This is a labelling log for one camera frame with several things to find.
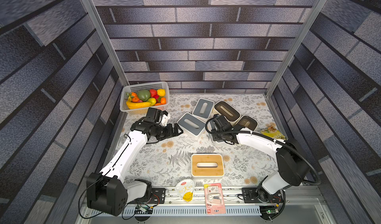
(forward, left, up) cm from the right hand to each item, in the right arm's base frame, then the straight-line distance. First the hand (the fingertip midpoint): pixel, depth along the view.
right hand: (214, 132), depth 90 cm
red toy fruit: (+34, +45, +1) cm, 56 cm away
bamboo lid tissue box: (-20, +5, -2) cm, 21 cm away
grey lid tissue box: (+8, +14, -5) cm, 17 cm away
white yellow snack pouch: (-32, +16, +2) cm, 36 cm away
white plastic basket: (+28, +57, 0) cm, 63 cm away
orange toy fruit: (+27, +36, 0) cm, 45 cm away
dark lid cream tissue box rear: (+16, -12, -1) cm, 20 cm away
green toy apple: (+24, +43, +4) cm, 49 cm away
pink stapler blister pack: (-35, +2, -4) cm, 35 cm away
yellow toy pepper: (+35, +39, +1) cm, 53 cm away
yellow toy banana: (+20, +58, +3) cm, 61 cm away
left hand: (-7, +21, +11) cm, 25 cm away
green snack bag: (+4, -38, -4) cm, 39 cm away
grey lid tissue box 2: (+22, +6, -4) cm, 23 cm away
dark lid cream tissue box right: (+10, -23, -2) cm, 25 cm away
